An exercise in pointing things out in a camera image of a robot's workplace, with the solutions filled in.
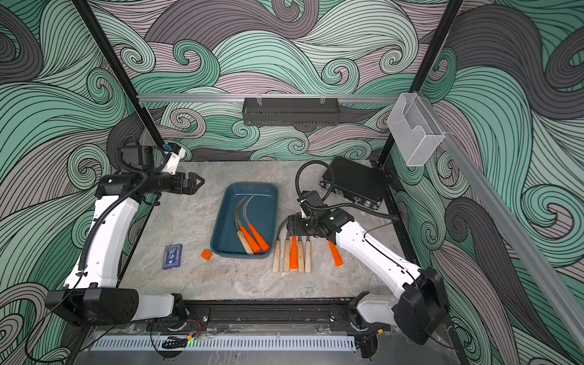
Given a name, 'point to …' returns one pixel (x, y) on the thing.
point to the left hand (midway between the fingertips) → (189, 176)
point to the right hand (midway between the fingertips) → (294, 227)
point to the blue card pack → (172, 257)
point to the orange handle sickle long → (254, 231)
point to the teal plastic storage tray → (261, 212)
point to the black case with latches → (363, 183)
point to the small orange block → (207, 255)
